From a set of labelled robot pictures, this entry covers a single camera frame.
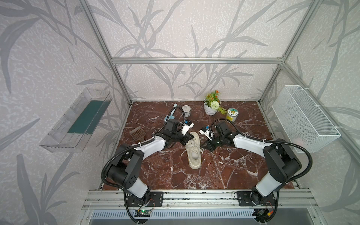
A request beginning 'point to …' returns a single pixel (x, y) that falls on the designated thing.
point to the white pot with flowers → (212, 103)
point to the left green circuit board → (142, 213)
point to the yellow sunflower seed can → (232, 114)
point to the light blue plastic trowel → (170, 116)
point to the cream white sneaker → (194, 151)
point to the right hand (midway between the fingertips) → (202, 141)
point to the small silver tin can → (187, 110)
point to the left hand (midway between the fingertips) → (193, 132)
